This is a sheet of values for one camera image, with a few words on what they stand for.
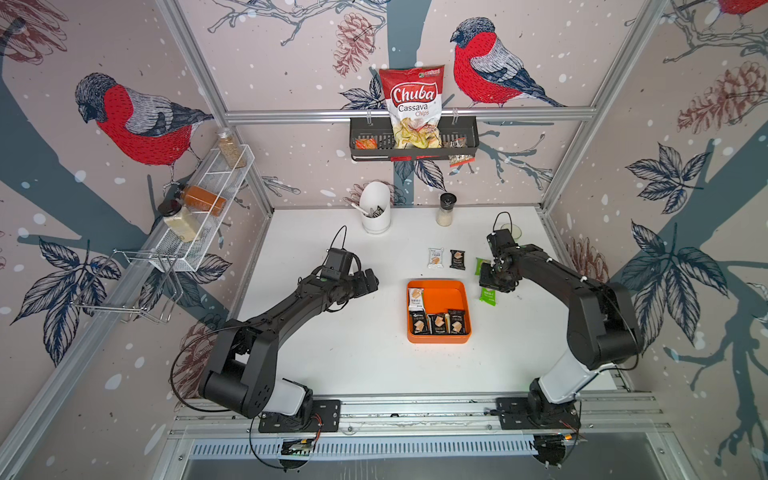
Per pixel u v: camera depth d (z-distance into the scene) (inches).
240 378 16.6
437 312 35.4
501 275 30.5
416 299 36.4
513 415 28.7
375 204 44.5
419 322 34.2
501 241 30.5
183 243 27.9
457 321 34.4
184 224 26.2
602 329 18.4
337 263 27.6
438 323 34.2
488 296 35.5
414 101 32.1
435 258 40.8
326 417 28.8
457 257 40.9
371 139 37.0
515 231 41.5
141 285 23.9
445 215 44.5
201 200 28.5
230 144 33.4
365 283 31.3
